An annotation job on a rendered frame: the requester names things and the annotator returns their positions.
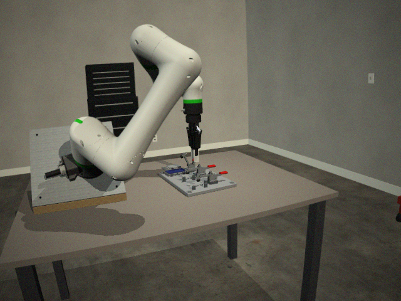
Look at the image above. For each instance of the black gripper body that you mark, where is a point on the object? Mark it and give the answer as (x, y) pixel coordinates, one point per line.
(193, 121)

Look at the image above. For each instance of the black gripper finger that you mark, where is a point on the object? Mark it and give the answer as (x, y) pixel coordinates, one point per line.
(190, 138)
(196, 143)

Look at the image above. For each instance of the blue rectangular block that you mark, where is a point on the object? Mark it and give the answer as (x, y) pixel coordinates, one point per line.
(175, 171)

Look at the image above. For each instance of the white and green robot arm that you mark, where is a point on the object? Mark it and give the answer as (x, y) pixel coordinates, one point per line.
(174, 70)

